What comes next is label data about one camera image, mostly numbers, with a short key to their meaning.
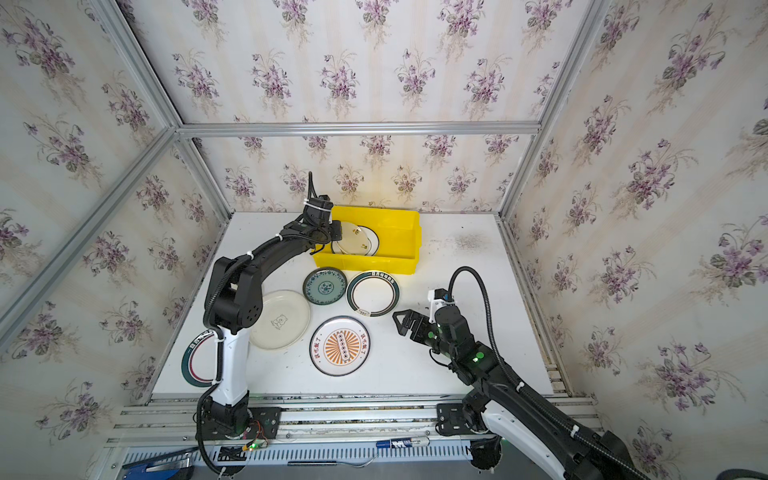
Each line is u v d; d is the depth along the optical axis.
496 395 0.53
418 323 0.70
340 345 0.86
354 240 1.10
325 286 0.98
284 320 0.91
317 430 0.73
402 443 0.69
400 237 1.12
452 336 0.61
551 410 0.48
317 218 0.79
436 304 0.73
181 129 0.93
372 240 1.11
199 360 0.83
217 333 0.57
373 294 0.96
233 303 0.55
